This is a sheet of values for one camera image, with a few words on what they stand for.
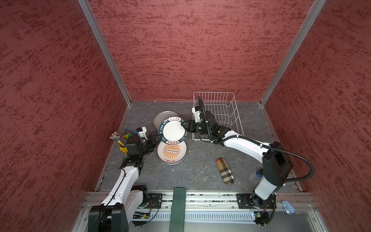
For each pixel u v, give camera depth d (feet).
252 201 2.14
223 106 3.84
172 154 2.94
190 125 2.33
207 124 2.04
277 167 1.50
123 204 1.37
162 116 3.61
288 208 2.32
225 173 2.66
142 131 2.49
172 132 2.66
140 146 2.18
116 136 2.61
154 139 2.64
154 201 2.42
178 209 2.40
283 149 1.55
